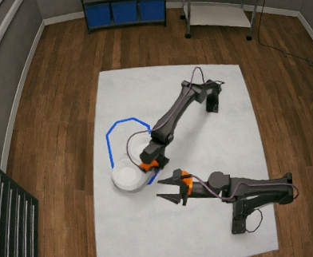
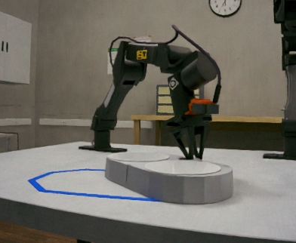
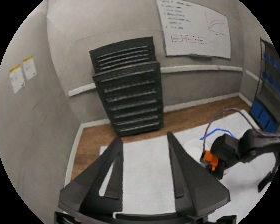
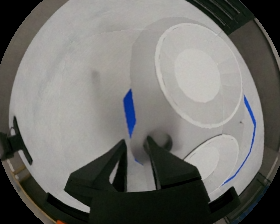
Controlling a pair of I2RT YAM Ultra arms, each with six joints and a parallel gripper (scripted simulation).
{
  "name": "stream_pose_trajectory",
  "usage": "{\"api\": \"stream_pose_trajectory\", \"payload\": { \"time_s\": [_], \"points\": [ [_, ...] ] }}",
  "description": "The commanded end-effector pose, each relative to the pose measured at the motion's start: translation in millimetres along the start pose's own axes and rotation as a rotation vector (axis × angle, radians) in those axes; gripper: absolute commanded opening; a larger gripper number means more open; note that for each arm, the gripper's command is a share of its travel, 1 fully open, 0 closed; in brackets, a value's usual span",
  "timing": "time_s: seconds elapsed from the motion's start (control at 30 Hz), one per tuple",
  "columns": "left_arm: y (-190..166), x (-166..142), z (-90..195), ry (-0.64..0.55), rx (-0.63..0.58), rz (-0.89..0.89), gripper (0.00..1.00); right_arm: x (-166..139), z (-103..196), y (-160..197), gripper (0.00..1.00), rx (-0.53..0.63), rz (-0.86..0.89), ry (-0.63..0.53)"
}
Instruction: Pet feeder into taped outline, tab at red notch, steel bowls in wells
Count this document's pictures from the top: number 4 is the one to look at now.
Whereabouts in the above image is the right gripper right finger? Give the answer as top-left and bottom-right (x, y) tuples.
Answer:
(147, 136), (202, 190)

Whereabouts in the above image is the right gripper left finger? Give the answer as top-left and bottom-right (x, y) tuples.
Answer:
(67, 139), (128, 192)

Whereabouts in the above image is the blue tape outline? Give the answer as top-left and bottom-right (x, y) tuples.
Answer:
(123, 89), (256, 187)

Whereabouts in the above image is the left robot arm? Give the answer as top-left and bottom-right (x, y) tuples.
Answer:
(0, 117), (33, 165)

